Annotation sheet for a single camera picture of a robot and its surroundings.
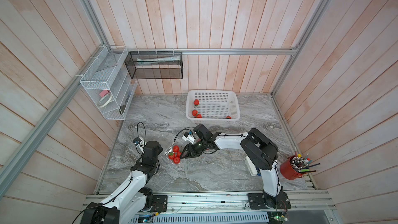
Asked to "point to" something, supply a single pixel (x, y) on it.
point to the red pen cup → (287, 170)
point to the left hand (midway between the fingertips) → (155, 144)
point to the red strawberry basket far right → (228, 117)
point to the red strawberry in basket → (195, 112)
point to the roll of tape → (105, 104)
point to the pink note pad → (103, 92)
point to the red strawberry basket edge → (199, 116)
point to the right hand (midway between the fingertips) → (183, 157)
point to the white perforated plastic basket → (212, 106)
